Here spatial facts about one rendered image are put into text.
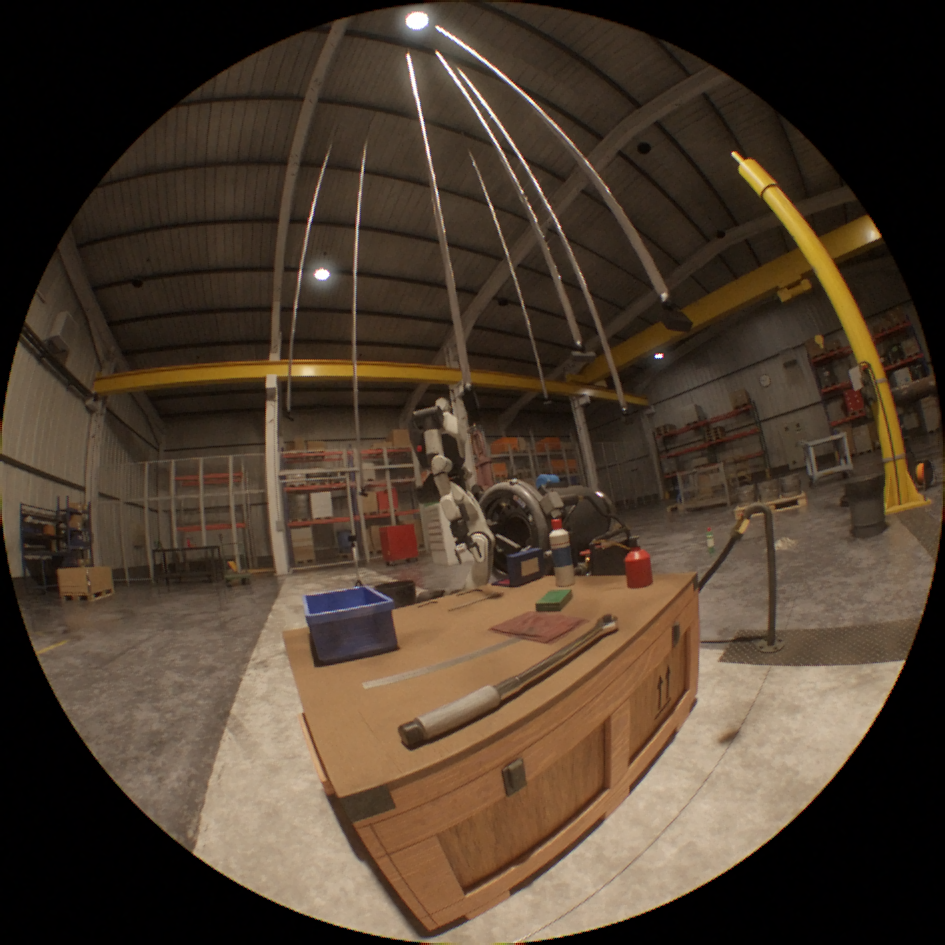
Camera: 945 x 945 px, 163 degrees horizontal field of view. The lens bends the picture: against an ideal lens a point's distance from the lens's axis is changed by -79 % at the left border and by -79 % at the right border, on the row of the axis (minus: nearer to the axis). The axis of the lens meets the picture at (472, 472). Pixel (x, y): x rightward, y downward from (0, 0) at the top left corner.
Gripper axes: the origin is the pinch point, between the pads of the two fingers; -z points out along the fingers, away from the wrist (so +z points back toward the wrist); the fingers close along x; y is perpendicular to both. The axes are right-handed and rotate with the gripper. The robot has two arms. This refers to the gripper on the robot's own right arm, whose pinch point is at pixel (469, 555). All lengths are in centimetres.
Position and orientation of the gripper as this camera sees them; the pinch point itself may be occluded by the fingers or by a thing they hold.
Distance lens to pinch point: 169.5
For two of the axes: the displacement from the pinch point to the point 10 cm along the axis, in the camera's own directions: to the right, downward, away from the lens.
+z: -3.4, -9.2, 1.8
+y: 2.3, 1.0, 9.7
